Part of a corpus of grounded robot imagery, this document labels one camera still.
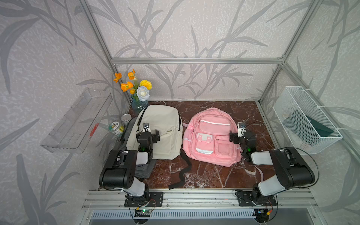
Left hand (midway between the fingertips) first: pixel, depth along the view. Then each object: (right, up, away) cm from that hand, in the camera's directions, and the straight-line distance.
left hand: (148, 130), depth 94 cm
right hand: (+61, +1, +1) cm, 61 cm away
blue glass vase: (-11, +18, +8) cm, 22 cm away
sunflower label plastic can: (-22, +1, 0) cm, 22 cm away
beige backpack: (+11, +7, +8) cm, 16 cm away
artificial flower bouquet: (-1, +26, -14) cm, 29 cm away
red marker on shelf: (-17, +4, -28) cm, 33 cm away
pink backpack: (+39, -5, -2) cm, 39 cm away
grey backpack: (0, -22, -14) cm, 26 cm away
